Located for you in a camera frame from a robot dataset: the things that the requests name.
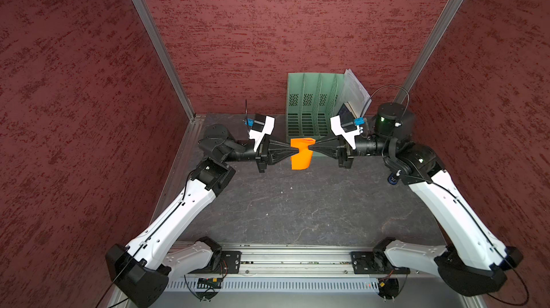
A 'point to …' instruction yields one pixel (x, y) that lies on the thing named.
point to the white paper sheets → (355, 94)
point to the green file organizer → (311, 99)
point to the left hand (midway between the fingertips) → (295, 154)
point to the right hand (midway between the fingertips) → (309, 149)
